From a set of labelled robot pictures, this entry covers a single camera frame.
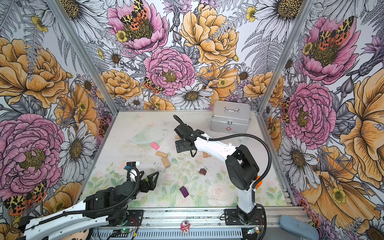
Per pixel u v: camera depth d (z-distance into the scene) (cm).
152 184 67
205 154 97
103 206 54
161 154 97
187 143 65
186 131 70
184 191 81
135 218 75
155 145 102
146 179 66
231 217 69
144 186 65
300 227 69
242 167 48
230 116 99
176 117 73
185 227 69
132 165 64
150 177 66
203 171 88
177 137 73
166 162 93
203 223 74
